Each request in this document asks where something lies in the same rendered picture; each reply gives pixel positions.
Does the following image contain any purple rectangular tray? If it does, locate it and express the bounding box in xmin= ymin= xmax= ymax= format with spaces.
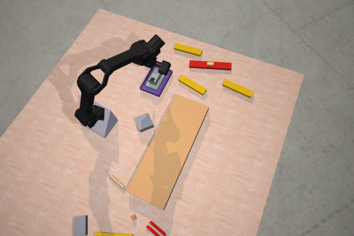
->
xmin=140 ymin=66 xmax=173 ymax=97

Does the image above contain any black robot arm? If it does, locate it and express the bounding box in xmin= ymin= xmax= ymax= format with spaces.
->
xmin=75 ymin=34 xmax=165 ymax=128

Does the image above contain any red flat bar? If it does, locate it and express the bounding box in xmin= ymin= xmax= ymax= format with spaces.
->
xmin=189 ymin=60 xmax=231 ymax=70

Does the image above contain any tan rectangular panel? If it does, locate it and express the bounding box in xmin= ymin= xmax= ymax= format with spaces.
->
xmin=127 ymin=94 xmax=209 ymax=210

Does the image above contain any awl with tan hexagonal handle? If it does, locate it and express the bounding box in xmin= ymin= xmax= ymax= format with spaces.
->
xmin=105 ymin=171 xmax=125 ymax=189

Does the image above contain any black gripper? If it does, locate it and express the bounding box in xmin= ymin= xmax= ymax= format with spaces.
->
xmin=133 ymin=55 xmax=171 ymax=76

